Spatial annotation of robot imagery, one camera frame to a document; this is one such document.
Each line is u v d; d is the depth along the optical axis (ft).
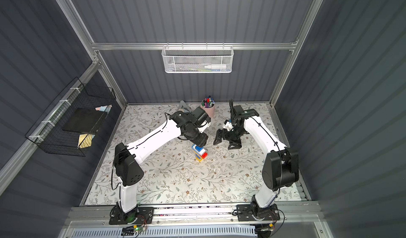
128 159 1.53
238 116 2.06
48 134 2.06
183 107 3.81
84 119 2.46
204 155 2.71
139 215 2.38
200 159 2.98
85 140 1.97
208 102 3.42
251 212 2.39
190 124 1.90
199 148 2.63
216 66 3.07
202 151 2.66
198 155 2.76
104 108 2.71
